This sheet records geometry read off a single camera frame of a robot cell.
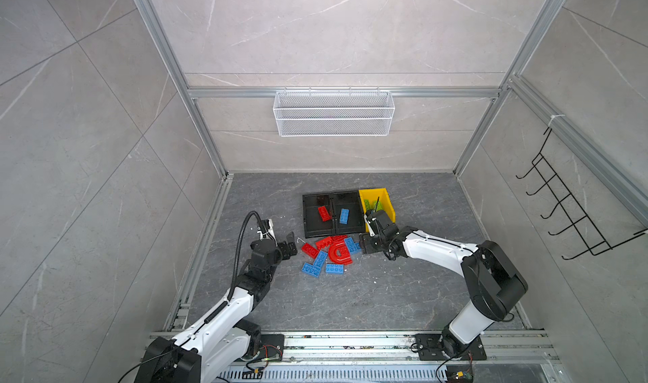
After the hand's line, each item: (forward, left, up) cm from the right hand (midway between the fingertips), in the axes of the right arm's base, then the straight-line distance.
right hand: (367, 239), depth 93 cm
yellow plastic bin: (+21, -5, +1) cm, 21 cm away
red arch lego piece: (-3, +11, -3) cm, 12 cm away
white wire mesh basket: (+44, +11, +27) cm, 52 cm away
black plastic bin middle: (+21, +5, -3) cm, 22 cm away
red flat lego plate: (-3, +22, -2) cm, 22 cm away
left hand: (-1, +31, +10) cm, 33 cm away
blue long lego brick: (-7, +17, -2) cm, 19 cm away
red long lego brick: (0, +15, -2) cm, 15 cm away
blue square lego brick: (-2, +5, -3) cm, 6 cm away
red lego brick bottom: (+13, +16, -2) cm, 21 cm away
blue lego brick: (+12, +8, -1) cm, 14 cm away
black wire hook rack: (-19, -48, +30) cm, 60 cm away
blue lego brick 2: (-10, +21, -2) cm, 23 cm away
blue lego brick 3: (-10, +12, -2) cm, 16 cm away
